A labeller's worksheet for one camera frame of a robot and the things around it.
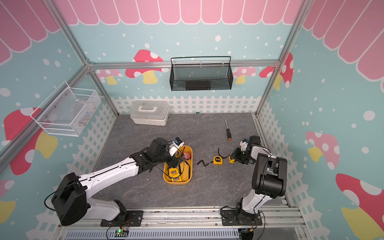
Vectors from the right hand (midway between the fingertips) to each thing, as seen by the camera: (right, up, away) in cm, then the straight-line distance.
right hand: (234, 156), depth 95 cm
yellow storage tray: (-31, -7, -4) cm, 32 cm away
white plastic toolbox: (-58, +29, +11) cm, 66 cm away
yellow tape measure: (-2, -2, -3) cm, 5 cm away
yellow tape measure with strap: (-11, -2, -3) cm, 12 cm away
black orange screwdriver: (-1, +14, +11) cm, 18 cm away
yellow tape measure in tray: (-35, -11, -12) cm, 39 cm away
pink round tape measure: (-30, +1, -1) cm, 30 cm away
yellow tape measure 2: (-38, -8, -8) cm, 39 cm away
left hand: (-34, +2, -13) cm, 36 cm away
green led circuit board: (-61, -34, -22) cm, 73 cm away
